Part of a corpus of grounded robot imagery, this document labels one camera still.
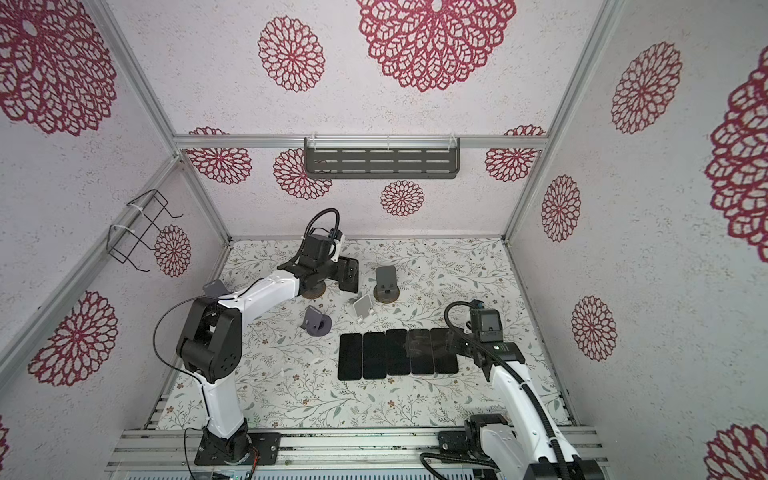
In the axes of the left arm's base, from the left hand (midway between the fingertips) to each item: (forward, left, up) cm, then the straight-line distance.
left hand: (344, 267), depth 96 cm
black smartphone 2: (-24, -24, -13) cm, 36 cm away
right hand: (-23, -33, -3) cm, 40 cm away
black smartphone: (-25, -2, -12) cm, 28 cm away
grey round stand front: (-17, +8, -7) cm, 20 cm away
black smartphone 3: (-24, -31, -15) cm, 42 cm away
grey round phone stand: (-6, +41, -4) cm, 42 cm away
